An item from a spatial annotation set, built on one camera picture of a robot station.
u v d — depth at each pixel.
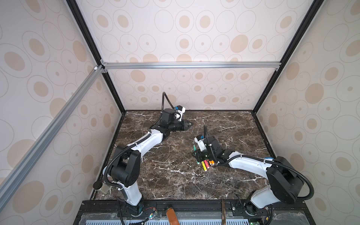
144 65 1.70
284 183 0.44
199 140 0.77
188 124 0.83
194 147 0.83
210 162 0.76
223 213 0.73
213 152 0.66
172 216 0.70
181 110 0.79
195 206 0.76
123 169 0.47
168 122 0.69
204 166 0.89
